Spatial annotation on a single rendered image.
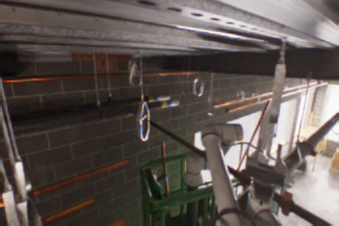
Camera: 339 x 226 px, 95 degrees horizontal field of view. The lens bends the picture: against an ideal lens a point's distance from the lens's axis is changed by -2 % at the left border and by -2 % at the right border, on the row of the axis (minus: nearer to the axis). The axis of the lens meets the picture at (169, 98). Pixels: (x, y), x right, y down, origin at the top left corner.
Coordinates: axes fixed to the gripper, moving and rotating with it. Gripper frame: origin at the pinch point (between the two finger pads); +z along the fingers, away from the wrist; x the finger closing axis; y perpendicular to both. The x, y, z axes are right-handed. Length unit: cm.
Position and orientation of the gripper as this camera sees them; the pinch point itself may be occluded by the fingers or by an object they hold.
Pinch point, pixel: (268, 147)
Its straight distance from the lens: 73.1
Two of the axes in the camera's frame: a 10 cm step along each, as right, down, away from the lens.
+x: 8.5, 1.1, -5.1
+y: 5.2, -1.8, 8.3
